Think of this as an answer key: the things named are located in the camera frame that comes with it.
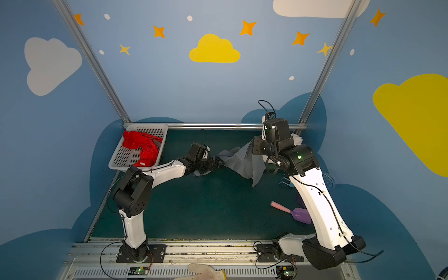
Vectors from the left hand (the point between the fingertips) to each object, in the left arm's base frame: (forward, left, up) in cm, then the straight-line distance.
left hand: (220, 165), depth 94 cm
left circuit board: (-47, +33, -10) cm, 58 cm away
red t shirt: (+13, +42, 0) cm, 44 cm away
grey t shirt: (-5, -12, +10) cm, 16 cm away
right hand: (-7, -16, +29) cm, 34 cm away
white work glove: (-47, +5, -9) cm, 48 cm away
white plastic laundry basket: (+7, +58, -5) cm, 58 cm away
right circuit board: (-46, -29, -10) cm, 55 cm away
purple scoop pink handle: (-23, -41, -9) cm, 47 cm away
